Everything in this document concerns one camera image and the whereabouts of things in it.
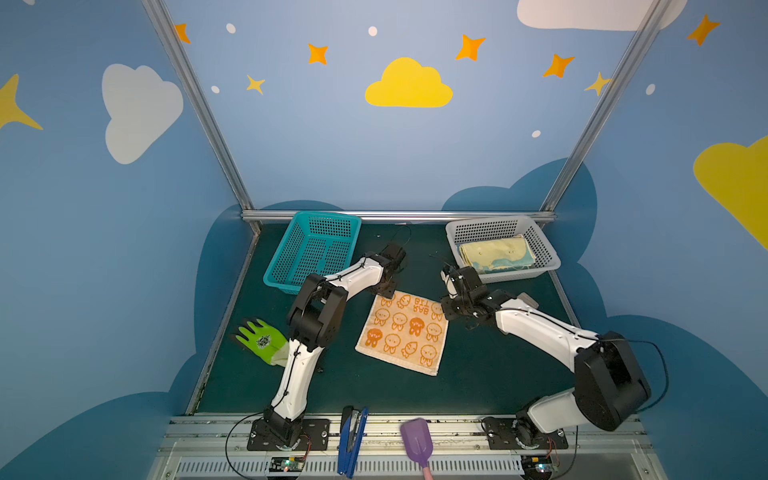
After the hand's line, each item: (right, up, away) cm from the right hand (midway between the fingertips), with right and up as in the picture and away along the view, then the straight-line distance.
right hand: (450, 298), depth 90 cm
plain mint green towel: (+21, +14, +17) cm, 31 cm away
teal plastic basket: (-47, +18, +25) cm, 57 cm away
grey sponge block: (+27, -1, +7) cm, 28 cm away
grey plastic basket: (+14, +23, +33) cm, 43 cm away
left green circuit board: (-44, -37, -19) cm, 61 cm away
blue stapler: (-28, -30, -15) cm, 44 cm away
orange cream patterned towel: (-13, -11, +3) cm, 17 cm away
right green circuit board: (+18, -38, -19) cm, 46 cm away
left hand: (-20, +2, +12) cm, 24 cm away
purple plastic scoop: (-12, -33, -17) cm, 39 cm away
